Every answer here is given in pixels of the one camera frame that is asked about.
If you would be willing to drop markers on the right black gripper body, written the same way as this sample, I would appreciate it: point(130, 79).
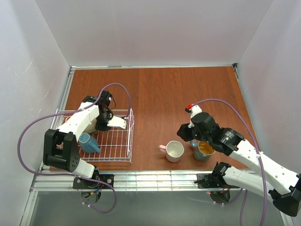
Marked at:
point(185, 132)

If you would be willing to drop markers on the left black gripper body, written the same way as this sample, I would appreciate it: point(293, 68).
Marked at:
point(102, 125)

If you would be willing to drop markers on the blue bear mug yellow inside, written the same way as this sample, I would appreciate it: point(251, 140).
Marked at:
point(202, 150)

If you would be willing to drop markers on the light blue mug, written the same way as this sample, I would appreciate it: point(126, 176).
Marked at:
point(88, 143)

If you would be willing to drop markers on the pink faceted mug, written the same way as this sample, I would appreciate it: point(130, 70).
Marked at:
point(173, 150)

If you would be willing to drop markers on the orange brown mug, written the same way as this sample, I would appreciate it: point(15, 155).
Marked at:
point(67, 118)

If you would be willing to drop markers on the beige round mug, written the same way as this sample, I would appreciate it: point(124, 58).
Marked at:
point(90, 129)

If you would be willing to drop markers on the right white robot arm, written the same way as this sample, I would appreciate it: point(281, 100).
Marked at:
point(280, 185)

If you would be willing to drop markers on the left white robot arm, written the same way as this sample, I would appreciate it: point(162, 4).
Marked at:
point(68, 159)

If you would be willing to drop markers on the salmon pink cup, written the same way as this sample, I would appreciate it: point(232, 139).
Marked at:
point(60, 146)

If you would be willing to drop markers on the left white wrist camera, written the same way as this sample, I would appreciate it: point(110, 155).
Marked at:
point(117, 122)

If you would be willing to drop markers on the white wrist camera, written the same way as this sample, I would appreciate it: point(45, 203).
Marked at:
point(117, 122)
point(192, 110)

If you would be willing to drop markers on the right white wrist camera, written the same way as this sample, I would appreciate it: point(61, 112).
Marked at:
point(192, 110)

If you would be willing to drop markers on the white wire dish rack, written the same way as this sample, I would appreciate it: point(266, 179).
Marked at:
point(115, 144)

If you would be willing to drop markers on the aluminium left rail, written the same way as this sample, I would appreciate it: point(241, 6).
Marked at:
point(63, 101)

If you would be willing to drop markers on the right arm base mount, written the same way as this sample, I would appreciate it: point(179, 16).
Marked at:
point(215, 180)

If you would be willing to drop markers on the aluminium front rail frame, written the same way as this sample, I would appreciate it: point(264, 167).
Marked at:
point(126, 181)

